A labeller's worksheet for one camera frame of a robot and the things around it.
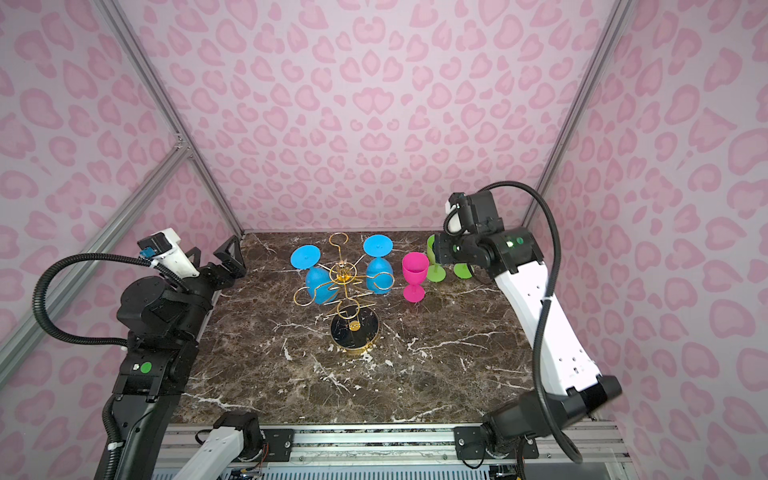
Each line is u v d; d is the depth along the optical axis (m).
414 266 0.92
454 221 0.59
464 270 1.07
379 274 0.79
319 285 0.78
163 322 0.43
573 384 0.38
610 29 0.72
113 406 0.42
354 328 0.92
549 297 0.41
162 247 0.47
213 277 0.53
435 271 1.06
